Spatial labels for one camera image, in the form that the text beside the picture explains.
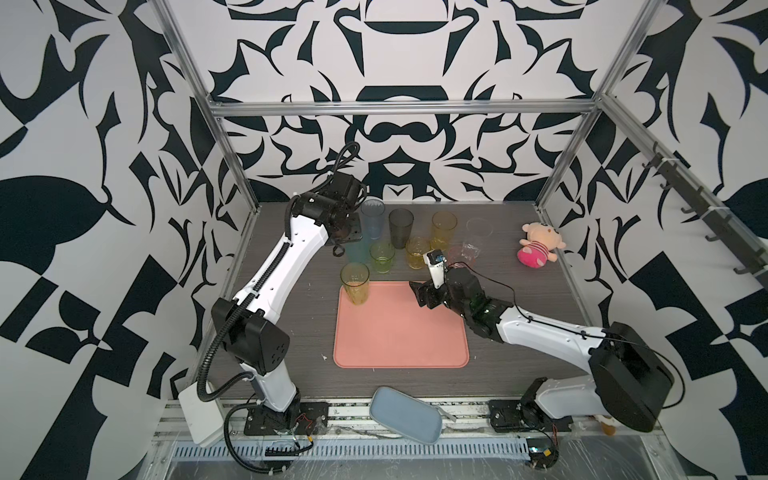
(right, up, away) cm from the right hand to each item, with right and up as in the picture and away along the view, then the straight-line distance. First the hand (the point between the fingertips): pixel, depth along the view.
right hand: (423, 274), depth 84 cm
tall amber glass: (+8, +15, +13) cm, 21 cm away
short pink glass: (+16, +3, +21) cm, 26 cm away
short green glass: (-11, +5, +21) cm, 24 cm away
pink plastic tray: (-8, -18, +7) cm, 21 cm away
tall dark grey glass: (-5, +16, +18) cm, 25 cm away
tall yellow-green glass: (-19, -1, -1) cm, 19 cm away
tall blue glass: (-14, +19, +18) cm, 30 cm away
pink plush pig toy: (+41, +8, +17) cm, 45 cm away
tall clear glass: (+19, +12, +12) cm, 26 cm away
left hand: (-20, +13, -5) cm, 24 cm away
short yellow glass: (0, +7, +19) cm, 20 cm away
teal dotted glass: (-16, +8, -20) cm, 27 cm away
